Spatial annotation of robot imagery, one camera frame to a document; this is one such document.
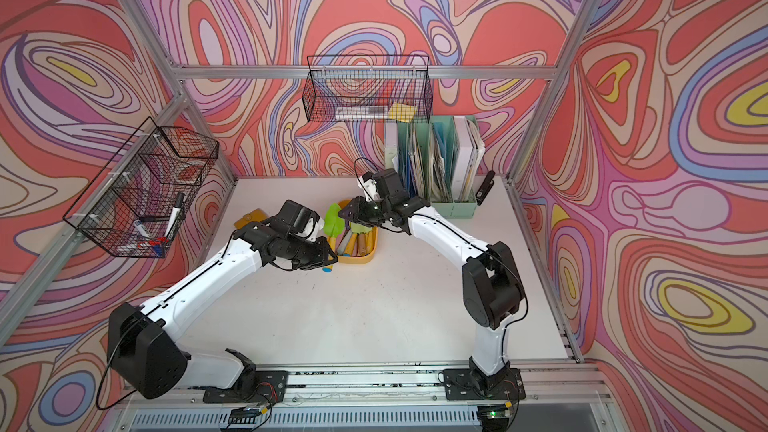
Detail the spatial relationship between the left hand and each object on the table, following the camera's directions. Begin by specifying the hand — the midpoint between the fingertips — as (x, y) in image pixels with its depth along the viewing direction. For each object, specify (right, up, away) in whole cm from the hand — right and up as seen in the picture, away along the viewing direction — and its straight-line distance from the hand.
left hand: (338, 260), depth 78 cm
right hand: (+1, +10, +4) cm, 11 cm away
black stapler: (+51, +21, +34) cm, 65 cm away
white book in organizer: (+39, +31, +17) cm, 53 cm away
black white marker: (-37, +12, -9) cm, 40 cm away
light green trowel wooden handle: (+5, +6, +20) cm, 22 cm away
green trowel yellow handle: (-2, +8, +6) cm, 10 cm away
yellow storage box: (0, +2, +16) cm, 16 cm away
